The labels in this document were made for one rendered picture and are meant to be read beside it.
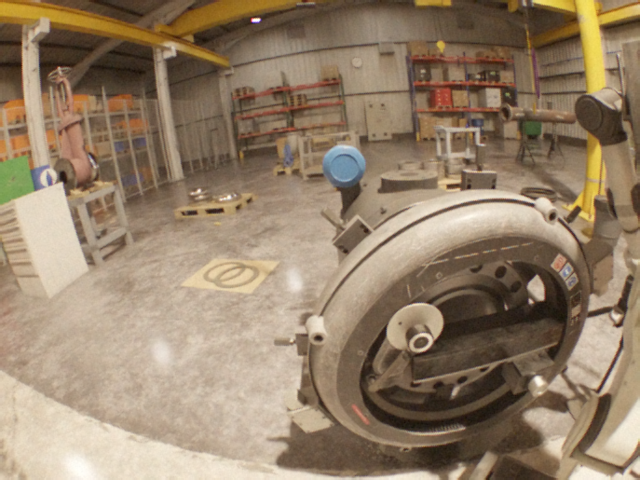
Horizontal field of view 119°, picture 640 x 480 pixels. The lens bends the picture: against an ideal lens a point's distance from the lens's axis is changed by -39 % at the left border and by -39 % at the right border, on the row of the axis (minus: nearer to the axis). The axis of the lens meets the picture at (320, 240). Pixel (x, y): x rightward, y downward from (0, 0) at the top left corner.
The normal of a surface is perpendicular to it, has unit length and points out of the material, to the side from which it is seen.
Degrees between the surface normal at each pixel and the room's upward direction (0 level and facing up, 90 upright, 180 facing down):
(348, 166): 90
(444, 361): 90
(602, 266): 90
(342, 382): 90
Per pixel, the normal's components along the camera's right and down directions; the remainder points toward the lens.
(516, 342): -0.01, 0.37
